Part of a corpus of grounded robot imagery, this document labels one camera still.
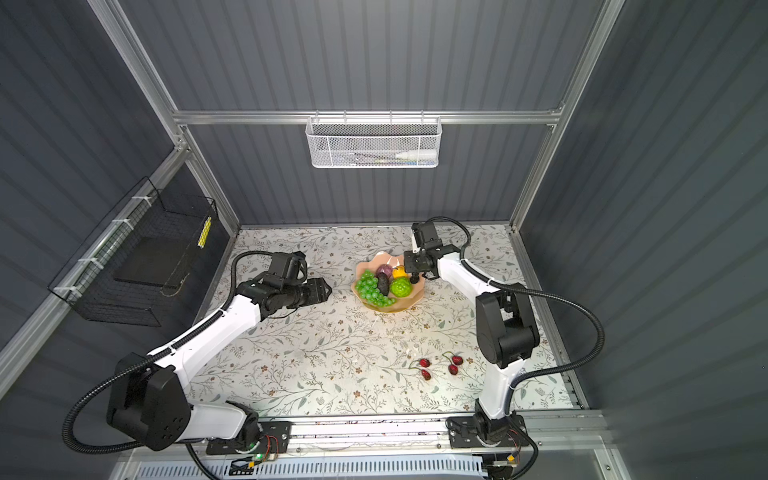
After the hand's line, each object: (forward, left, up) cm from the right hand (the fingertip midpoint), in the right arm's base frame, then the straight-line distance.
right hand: (415, 261), depth 96 cm
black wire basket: (-17, +71, +20) cm, 76 cm away
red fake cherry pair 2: (-29, -11, -10) cm, 32 cm away
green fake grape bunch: (-8, +15, -3) cm, 18 cm away
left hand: (-14, +27, +4) cm, 30 cm away
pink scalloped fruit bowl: (-11, +5, -8) cm, 14 cm away
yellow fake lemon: (-1, +5, -5) cm, 7 cm away
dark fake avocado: (-5, +10, -4) cm, 12 cm away
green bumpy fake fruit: (-8, +5, -3) cm, 10 cm away
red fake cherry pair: (-30, -1, -10) cm, 31 cm away
